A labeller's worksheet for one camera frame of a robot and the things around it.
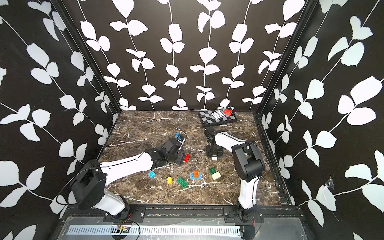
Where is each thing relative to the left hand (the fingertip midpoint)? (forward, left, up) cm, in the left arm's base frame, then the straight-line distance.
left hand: (182, 151), depth 86 cm
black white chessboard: (+30, -18, -7) cm, 36 cm away
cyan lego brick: (-10, +18, -9) cm, 23 cm away
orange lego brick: (-10, -7, -11) cm, 16 cm away
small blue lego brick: (+18, +5, -9) cm, 21 cm away
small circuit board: (-36, +30, -11) cm, 48 cm away
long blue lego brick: (-12, -5, -9) cm, 16 cm away
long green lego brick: (-15, +1, -10) cm, 18 cm away
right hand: (+3, -18, -9) cm, 21 cm away
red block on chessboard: (+38, -35, -7) cm, 52 cm away
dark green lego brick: (-9, -18, -9) cm, 22 cm away
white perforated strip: (-36, +36, -10) cm, 52 cm away
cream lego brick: (-12, -20, -10) cm, 25 cm away
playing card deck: (+35, -27, -7) cm, 45 cm away
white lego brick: (-1, -20, -9) cm, 22 cm away
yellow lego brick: (-14, +8, -9) cm, 18 cm away
